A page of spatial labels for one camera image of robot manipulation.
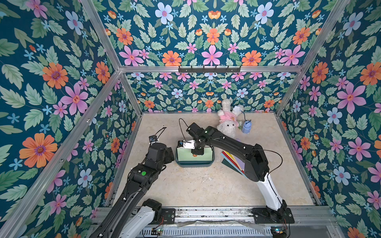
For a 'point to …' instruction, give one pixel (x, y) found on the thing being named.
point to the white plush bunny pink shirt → (228, 121)
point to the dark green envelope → (226, 162)
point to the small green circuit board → (155, 231)
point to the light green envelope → (185, 154)
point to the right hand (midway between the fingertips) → (194, 147)
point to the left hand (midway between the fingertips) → (167, 150)
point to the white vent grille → (189, 232)
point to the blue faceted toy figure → (246, 126)
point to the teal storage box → (196, 163)
